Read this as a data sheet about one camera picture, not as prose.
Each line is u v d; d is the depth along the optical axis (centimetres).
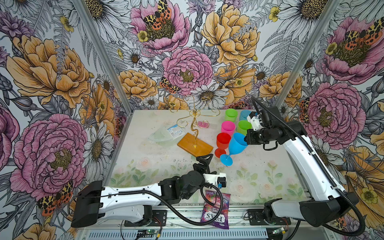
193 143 99
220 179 58
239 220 74
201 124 112
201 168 61
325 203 37
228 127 92
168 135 108
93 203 45
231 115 104
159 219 73
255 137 64
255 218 74
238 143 69
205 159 63
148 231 71
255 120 67
